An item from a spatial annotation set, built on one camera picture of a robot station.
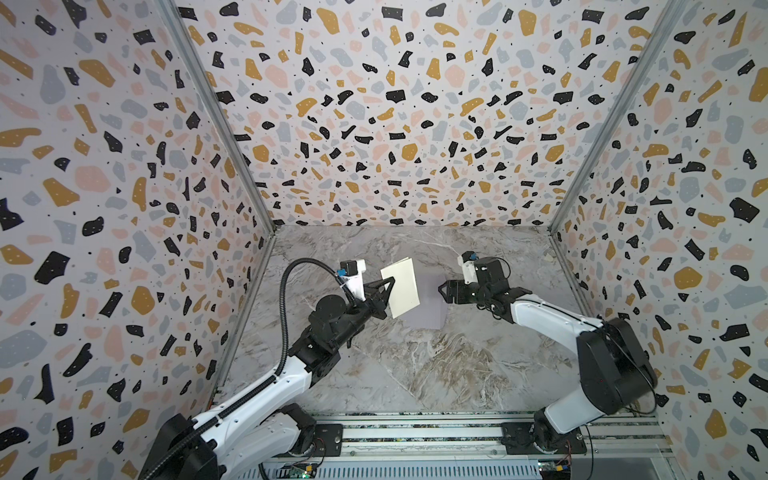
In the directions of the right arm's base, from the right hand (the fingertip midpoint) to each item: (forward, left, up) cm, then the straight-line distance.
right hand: (446, 281), depth 90 cm
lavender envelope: (+2, +3, -10) cm, 11 cm away
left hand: (-11, +15, +18) cm, 25 cm away
